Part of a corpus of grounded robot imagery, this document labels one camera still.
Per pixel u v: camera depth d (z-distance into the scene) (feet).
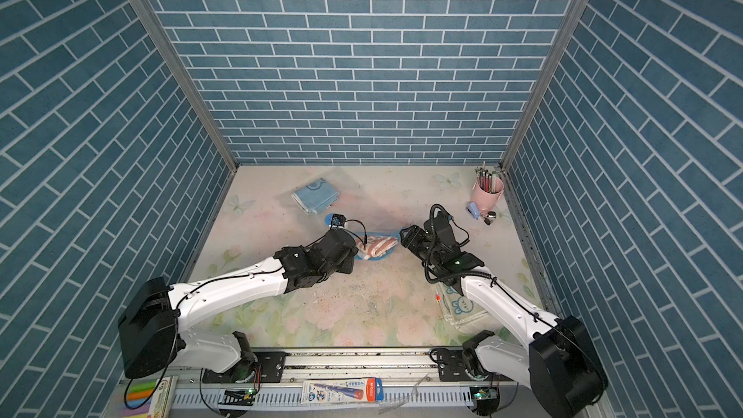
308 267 1.89
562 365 1.31
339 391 2.28
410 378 2.42
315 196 3.57
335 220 2.35
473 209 3.44
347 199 3.57
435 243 2.04
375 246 2.72
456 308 2.70
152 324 1.32
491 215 3.45
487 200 3.33
